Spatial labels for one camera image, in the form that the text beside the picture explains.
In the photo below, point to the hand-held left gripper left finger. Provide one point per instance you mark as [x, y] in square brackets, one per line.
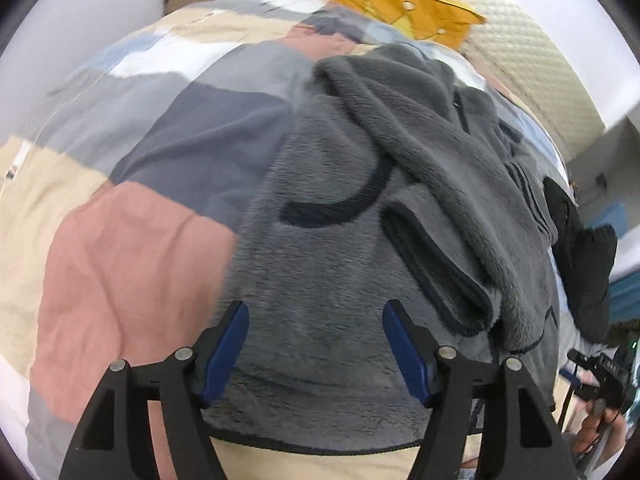
[227, 355]

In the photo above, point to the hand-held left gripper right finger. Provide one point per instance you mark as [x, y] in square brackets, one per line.
[407, 355]

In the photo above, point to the grey fleece jacket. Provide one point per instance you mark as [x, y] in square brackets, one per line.
[340, 280]

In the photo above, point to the person's right hand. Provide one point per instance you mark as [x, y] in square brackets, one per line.
[592, 427]

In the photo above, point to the teal curtain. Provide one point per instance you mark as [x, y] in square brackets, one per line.
[625, 300]

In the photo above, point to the black garment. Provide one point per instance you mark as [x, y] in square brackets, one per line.
[590, 280]

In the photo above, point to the patchwork bed duvet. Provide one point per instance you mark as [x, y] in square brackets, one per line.
[125, 240]

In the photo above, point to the cream quilted headboard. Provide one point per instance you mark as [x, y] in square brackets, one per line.
[530, 60]

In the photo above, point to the black wall socket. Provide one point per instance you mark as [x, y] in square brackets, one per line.
[600, 180]

